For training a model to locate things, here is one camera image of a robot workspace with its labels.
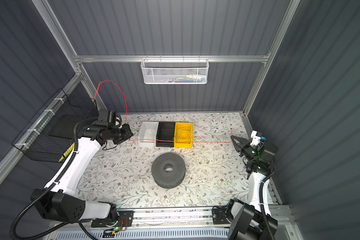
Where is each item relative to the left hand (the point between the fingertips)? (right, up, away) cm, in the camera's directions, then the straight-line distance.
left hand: (132, 132), depth 78 cm
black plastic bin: (+14, -1, +33) cm, 36 cm away
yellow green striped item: (-26, -9, -11) cm, 30 cm away
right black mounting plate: (+45, -42, -5) cm, 62 cm away
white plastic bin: (+1, 0, +31) cm, 31 cm away
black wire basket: (-37, -3, -15) cm, 40 cm away
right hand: (+53, -3, -3) cm, 53 cm away
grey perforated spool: (+17, -28, +7) cm, 33 cm away
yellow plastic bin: (+27, -2, +29) cm, 40 cm away
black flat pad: (-34, +3, -2) cm, 34 cm away
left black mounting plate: (-2, -42, -6) cm, 42 cm away
